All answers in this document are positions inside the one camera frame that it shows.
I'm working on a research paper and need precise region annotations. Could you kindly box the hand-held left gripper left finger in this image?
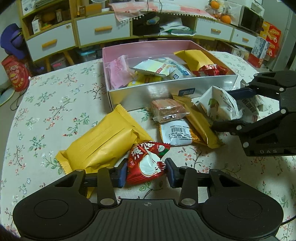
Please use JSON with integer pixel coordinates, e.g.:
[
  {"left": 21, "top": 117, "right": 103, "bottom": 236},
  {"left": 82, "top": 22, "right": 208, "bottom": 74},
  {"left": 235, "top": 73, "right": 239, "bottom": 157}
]
[{"left": 47, "top": 160, "right": 128, "bottom": 208}]

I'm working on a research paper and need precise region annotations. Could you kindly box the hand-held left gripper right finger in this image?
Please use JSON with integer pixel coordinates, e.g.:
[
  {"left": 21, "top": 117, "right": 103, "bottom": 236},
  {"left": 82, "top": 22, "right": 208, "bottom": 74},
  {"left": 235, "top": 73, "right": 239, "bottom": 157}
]
[{"left": 165, "top": 158, "right": 245, "bottom": 207}]

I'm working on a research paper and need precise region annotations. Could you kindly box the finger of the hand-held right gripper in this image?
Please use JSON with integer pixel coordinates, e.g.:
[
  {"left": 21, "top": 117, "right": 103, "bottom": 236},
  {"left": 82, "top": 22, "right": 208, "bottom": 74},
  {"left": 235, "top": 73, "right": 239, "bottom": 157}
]
[
  {"left": 211, "top": 108, "right": 289, "bottom": 139},
  {"left": 227, "top": 80, "right": 286, "bottom": 100}
]

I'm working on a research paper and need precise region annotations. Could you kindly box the red white snack packet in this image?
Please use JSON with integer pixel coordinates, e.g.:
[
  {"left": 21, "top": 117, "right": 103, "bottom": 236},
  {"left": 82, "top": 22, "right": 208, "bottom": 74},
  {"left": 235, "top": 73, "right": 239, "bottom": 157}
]
[{"left": 126, "top": 141, "right": 171, "bottom": 184}]

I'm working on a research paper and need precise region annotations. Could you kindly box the gold foil snack packet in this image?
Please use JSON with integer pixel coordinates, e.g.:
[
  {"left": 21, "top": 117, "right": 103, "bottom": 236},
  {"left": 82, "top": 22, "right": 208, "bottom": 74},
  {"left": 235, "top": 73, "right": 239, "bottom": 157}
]
[{"left": 172, "top": 95, "right": 225, "bottom": 149}]

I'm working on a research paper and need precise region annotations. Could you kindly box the small red snack packet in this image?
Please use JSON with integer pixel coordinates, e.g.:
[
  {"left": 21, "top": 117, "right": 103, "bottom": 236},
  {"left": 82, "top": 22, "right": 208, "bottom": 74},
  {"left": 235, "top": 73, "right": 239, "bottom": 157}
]
[
  {"left": 214, "top": 65, "right": 229, "bottom": 76},
  {"left": 193, "top": 64, "right": 219, "bottom": 77}
]

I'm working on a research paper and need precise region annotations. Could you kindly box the plain yellow snack packet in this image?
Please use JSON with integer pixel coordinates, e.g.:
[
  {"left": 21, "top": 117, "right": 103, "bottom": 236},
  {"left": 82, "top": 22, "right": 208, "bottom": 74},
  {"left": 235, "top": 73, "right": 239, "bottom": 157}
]
[
  {"left": 56, "top": 104, "right": 155, "bottom": 198},
  {"left": 173, "top": 49, "right": 214, "bottom": 71}
]

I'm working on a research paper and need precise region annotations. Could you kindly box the white orange barcode packet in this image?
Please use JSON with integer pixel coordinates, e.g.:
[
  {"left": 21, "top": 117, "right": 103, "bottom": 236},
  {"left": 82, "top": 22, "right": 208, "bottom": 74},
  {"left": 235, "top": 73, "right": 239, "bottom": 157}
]
[{"left": 159, "top": 118, "right": 208, "bottom": 146}]

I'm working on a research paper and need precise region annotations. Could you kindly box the clear wafer packet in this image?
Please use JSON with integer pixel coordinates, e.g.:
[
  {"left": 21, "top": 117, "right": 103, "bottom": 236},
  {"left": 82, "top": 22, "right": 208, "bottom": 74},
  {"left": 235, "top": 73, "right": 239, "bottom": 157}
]
[{"left": 151, "top": 98, "right": 190, "bottom": 123}]

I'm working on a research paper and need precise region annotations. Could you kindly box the blue white snack packet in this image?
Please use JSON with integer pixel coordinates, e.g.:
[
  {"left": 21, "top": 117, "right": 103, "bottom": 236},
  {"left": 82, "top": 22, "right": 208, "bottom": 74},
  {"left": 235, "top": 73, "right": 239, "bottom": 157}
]
[{"left": 162, "top": 57, "right": 197, "bottom": 80}]

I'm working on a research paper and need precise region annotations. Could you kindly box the silver pink cardboard box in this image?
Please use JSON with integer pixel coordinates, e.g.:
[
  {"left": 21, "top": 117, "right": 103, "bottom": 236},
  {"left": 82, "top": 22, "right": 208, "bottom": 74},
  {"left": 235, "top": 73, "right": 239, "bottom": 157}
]
[{"left": 102, "top": 40, "right": 238, "bottom": 112}]

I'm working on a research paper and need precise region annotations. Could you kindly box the white yellow snack packet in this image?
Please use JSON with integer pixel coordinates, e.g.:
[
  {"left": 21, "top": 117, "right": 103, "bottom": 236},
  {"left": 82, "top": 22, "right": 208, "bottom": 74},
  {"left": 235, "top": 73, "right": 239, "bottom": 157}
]
[{"left": 129, "top": 59, "right": 176, "bottom": 77}]

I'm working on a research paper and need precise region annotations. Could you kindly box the yellow printed snack packet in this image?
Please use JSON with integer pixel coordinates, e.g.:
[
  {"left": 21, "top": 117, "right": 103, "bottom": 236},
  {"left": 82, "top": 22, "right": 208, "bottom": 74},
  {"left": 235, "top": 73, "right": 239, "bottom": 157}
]
[{"left": 127, "top": 74, "right": 163, "bottom": 88}]

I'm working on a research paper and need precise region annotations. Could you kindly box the pink snack packet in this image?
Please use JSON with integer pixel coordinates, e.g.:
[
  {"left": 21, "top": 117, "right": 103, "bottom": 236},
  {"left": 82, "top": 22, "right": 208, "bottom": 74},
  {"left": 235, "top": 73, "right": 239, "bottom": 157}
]
[{"left": 109, "top": 56, "right": 133, "bottom": 90}]

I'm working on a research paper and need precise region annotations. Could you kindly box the red carton box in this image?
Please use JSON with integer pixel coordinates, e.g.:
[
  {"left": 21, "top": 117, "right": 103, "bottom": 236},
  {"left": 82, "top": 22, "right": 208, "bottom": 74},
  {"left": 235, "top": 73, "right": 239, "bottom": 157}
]
[{"left": 247, "top": 54, "right": 264, "bottom": 68}]

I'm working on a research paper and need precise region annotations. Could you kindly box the white patterned box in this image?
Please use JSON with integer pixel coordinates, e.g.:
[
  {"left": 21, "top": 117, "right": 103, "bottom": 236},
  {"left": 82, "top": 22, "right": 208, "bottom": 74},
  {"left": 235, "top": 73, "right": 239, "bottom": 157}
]
[{"left": 228, "top": 43, "right": 249, "bottom": 58}]

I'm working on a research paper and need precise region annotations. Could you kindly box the blue white carton box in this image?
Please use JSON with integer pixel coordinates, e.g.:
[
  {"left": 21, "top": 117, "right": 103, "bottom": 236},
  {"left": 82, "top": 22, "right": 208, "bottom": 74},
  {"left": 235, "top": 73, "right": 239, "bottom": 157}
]
[{"left": 251, "top": 37, "right": 270, "bottom": 59}]

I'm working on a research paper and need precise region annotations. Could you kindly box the white cabinet drawer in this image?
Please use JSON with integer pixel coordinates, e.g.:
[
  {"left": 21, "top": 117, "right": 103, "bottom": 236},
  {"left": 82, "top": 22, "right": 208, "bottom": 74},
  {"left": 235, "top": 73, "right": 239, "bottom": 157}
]
[
  {"left": 25, "top": 22, "right": 77, "bottom": 62},
  {"left": 195, "top": 17, "right": 234, "bottom": 42},
  {"left": 75, "top": 14, "right": 131, "bottom": 45},
  {"left": 231, "top": 28, "right": 257, "bottom": 48}
]

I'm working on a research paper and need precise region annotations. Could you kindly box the stack of orange cartons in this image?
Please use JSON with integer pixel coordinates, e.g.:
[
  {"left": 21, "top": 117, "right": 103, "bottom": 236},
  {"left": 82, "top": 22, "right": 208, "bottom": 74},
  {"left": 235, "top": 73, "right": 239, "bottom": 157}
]
[{"left": 259, "top": 21, "right": 282, "bottom": 58}]

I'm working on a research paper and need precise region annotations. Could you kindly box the white microwave oven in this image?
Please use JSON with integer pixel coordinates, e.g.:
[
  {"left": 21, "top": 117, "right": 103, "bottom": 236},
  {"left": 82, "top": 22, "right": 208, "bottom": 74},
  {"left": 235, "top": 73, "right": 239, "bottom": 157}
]
[{"left": 239, "top": 6, "right": 264, "bottom": 34}]

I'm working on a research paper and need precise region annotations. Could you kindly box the pile of papers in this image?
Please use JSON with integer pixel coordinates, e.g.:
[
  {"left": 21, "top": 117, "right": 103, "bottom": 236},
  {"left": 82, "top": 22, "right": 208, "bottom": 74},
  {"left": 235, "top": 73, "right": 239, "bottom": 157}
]
[{"left": 159, "top": 21, "right": 197, "bottom": 36}]

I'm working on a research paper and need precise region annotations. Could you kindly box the floral tablecloth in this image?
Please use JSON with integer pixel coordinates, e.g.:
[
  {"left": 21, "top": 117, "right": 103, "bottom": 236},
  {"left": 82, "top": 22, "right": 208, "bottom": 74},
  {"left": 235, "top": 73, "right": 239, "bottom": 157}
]
[{"left": 0, "top": 51, "right": 296, "bottom": 241}]

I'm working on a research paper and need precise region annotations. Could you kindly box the black bag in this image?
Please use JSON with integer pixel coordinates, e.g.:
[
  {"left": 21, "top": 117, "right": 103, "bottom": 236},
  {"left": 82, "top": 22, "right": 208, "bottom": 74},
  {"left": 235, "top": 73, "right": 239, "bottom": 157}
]
[{"left": 132, "top": 11, "right": 161, "bottom": 36}]

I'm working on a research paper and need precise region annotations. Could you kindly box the pink runner cloth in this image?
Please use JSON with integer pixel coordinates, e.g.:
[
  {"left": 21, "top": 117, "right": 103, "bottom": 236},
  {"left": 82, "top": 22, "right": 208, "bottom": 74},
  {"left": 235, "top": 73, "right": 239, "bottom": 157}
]
[{"left": 109, "top": 1, "right": 218, "bottom": 22}]

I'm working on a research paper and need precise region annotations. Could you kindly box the round white scale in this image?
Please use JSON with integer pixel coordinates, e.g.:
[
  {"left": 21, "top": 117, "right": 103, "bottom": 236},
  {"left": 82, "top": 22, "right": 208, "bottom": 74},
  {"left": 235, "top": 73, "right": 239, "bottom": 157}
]
[{"left": 0, "top": 87, "right": 14, "bottom": 107}]

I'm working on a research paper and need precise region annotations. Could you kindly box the red printed bag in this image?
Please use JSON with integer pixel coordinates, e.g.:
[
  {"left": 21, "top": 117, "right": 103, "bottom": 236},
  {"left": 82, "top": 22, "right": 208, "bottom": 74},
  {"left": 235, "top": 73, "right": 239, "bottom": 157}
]
[{"left": 1, "top": 54, "right": 31, "bottom": 92}]

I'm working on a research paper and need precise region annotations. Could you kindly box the wooden storage cabinet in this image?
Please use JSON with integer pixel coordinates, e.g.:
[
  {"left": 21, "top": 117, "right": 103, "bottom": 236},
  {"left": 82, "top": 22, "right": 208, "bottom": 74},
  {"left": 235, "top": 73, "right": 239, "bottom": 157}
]
[{"left": 17, "top": 0, "right": 265, "bottom": 67}]

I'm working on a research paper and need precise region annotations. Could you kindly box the purple plush toy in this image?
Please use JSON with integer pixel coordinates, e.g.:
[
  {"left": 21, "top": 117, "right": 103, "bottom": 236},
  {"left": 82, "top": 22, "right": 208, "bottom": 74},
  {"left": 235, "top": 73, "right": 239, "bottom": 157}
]
[{"left": 0, "top": 23, "right": 27, "bottom": 61}]

